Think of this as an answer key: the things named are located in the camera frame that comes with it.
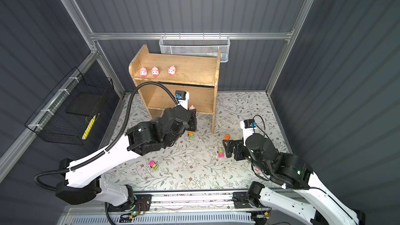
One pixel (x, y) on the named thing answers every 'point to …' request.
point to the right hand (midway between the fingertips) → (233, 143)
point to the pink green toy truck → (221, 153)
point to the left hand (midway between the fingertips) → (195, 111)
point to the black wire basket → (66, 114)
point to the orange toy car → (226, 137)
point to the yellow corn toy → (89, 126)
